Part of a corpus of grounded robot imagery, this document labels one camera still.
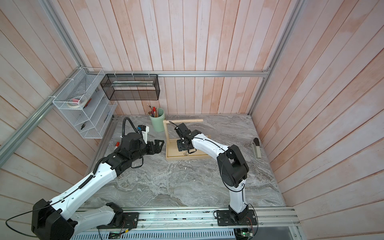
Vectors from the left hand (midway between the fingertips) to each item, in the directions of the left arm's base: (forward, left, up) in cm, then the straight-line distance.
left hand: (157, 144), depth 79 cm
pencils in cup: (+27, +6, -1) cm, 28 cm away
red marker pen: (+13, +34, -21) cm, 42 cm away
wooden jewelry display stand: (+10, -5, -24) cm, 27 cm away
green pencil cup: (+25, +5, -11) cm, 28 cm away
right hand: (+8, -13, -13) cm, 20 cm away
